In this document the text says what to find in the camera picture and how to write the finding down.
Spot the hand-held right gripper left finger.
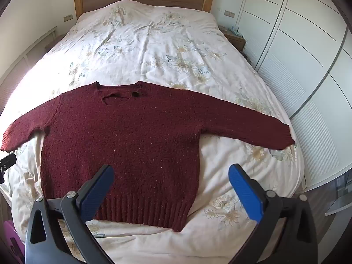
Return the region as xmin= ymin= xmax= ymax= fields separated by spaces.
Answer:
xmin=25 ymin=164 xmax=115 ymax=264

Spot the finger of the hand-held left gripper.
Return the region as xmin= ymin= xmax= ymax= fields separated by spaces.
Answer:
xmin=0 ymin=154 xmax=17 ymax=183

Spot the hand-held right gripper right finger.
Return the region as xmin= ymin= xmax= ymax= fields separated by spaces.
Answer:
xmin=228 ymin=163 xmax=319 ymax=264

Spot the dark red knitted sweater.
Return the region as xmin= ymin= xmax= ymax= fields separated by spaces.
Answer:
xmin=1 ymin=81 xmax=295 ymax=233

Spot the purple plastic object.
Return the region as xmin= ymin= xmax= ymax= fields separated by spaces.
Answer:
xmin=3 ymin=220 xmax=26 ymax=264

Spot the glass panel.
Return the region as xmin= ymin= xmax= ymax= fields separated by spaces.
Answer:
xmin=324 ymin=168 xmax=352 ymax=216

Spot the white window sill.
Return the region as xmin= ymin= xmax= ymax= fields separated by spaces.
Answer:
xmin=0 ymin=26 xmax=57 ymax=88

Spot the white sliding-door wardrobe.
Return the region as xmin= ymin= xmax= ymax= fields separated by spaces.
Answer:
xmin=236 ymin=0 xmax=352 ymax=191

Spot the wooden nightstand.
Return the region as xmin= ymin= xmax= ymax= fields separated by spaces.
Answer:
xmin=219 ymin=25 xmax=247 ymax=51

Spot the floral cream duvet cover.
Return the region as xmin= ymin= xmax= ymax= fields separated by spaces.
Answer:
xmin=0 ymin=0 xmax=306 ymax=264

